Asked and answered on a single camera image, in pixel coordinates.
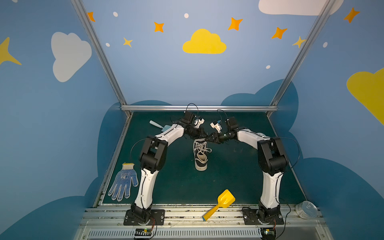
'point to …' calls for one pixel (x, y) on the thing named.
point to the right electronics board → (268, 233)
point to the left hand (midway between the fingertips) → (207, 135)
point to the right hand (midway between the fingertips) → (207, 139)
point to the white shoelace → (201, 148)
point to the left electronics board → (143, 233)
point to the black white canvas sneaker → (200, 166)
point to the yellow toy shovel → (224, 200)
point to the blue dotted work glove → (122, 184)
